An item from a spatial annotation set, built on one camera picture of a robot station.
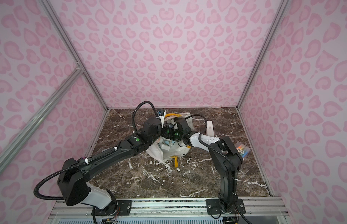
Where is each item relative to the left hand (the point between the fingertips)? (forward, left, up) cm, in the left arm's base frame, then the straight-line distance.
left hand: (168, 122), depth 79 cm
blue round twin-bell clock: (0, 0, -22) cm, 22 cm away
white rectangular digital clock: (+9, -28, -22) cm, 36 cm away
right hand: (+2, +3, -15) cm, 16 cm away
